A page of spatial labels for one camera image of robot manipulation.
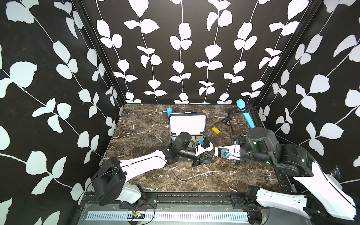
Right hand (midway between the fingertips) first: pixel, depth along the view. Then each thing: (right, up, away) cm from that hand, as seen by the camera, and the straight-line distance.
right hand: (220, 141), depth 58 cm
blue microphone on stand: (+20, +19, +28) cm, 39 cm away
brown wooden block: (+2, +15, +58) cm, 60 cm away
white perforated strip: (-22, -41, +12) cm, 48 cm away
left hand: (-1, -10, +9) cm, 13 cm away
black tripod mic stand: (+17, +9, +43) cm, 47 cm away
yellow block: (+9, 0, +46) cm, 47 cm away
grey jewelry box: (-8, +6, +33) cm, 35 cm away
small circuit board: (-40, -40, +12) cm, 58 cm away
